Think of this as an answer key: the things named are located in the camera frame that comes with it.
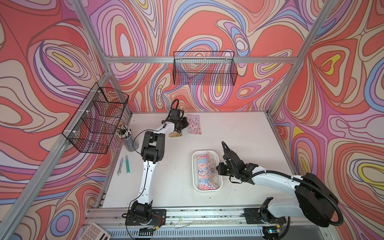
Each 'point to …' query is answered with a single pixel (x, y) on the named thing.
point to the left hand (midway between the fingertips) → (191, 123)
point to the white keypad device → (94, 232)
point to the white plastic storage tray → (195, 171)
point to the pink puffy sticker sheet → (213, 162)
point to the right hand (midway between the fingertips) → (218, 172)
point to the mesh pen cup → (131, 144)
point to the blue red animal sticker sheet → (203, 173)
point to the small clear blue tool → (119, 169)
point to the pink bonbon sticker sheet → (194, 126)
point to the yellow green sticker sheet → (175, 134)
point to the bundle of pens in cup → (123, 131)
